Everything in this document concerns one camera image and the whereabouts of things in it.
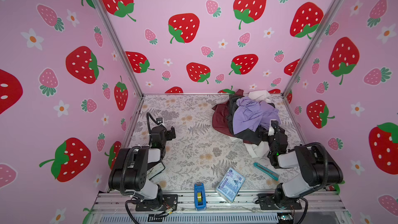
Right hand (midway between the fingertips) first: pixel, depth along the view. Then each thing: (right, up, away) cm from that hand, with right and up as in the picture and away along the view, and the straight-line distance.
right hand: (270, 125), depth 91 cm
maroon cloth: (-29, +5, +12) cm, 32 cm away
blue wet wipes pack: (-27, -27, -17) cm, 42 cm away
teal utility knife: (-5, -25, -7) cm, 26 cm away
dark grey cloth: (-8, -5, -1) cm, 10 cm away
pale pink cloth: (+3, +20, +27) cm, 34 cm away
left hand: (-65, -1, +4) cm, 65 cm away
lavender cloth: (-12, +6, +2) cm, 13 cm away
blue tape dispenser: (-42, -33, -21) cm, 57 cm away
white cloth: (-7, -14, -3) cm, 16 cm away
